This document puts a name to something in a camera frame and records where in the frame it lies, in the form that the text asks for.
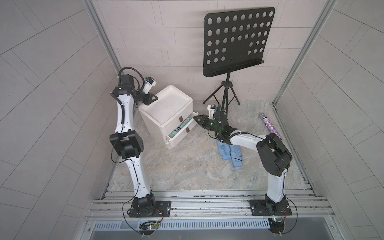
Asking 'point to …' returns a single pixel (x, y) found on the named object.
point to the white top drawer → (169, 126)
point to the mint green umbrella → (180, 126)
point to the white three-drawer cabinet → (170, 116)
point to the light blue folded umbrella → (224, 151)
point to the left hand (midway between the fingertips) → (157, 95)
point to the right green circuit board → (274, 220)
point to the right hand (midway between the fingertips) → (193, 118)
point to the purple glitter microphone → (269, 125)
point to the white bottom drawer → (170, 141)
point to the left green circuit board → (148, 226)
